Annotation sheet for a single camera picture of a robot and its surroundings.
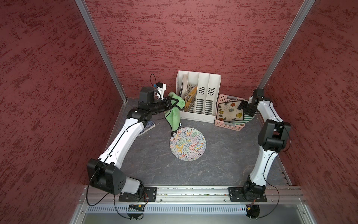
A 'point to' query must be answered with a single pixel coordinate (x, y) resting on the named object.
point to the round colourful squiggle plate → (188, 144)
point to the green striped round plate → (246, 119)
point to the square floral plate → (228, 111)
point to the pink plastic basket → (228, 124)
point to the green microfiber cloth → (173, 115)
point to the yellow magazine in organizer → (189, 99)
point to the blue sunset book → (150, 124)
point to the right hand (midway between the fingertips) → (241, 110)
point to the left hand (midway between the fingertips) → (177, 103)
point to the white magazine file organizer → (200, 92)
